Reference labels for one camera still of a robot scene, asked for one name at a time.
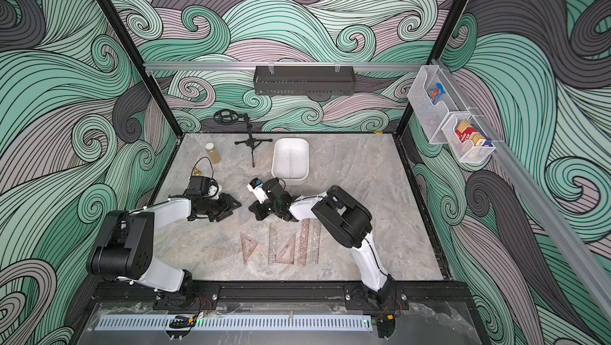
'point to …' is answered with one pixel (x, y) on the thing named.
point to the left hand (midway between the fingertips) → (237, 205)
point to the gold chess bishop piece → (196, 172)
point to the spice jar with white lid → (212, 153)
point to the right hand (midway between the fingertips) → (252, 206)
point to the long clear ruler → (314, 237)
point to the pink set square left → (247, 246)
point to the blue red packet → (435, 94)
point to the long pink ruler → (303, 248)
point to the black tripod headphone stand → (227, 117)
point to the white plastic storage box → (290, 160)
